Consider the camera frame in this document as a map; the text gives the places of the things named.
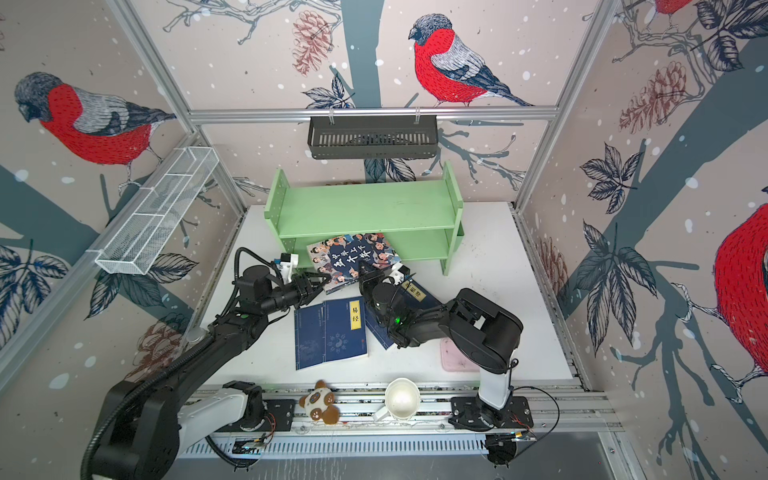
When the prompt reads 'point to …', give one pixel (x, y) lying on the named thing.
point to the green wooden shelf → (418, 218)
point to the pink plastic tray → (453, 359)
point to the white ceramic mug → (402, 398)
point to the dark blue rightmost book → (417, 297)
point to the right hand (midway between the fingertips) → (353, 265)
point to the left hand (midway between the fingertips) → (327, 282)
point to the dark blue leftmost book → (310, 332)
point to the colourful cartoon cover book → (336, 261)
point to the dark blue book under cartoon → (381, 333)
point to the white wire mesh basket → (152, 218)
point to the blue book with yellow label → (345, 328)
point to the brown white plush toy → (319, 403)
